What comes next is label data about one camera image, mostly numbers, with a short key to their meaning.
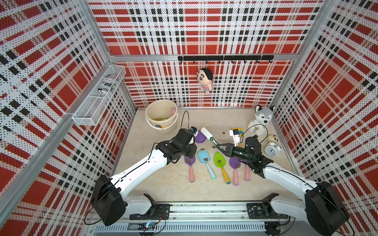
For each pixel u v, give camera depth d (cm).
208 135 84
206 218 73
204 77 91
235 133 73
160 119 109
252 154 63
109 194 39
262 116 93
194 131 70
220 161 91
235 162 90
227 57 90
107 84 78
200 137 84
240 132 74
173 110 94
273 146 90
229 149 71
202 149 98
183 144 59
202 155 95
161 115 114
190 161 91
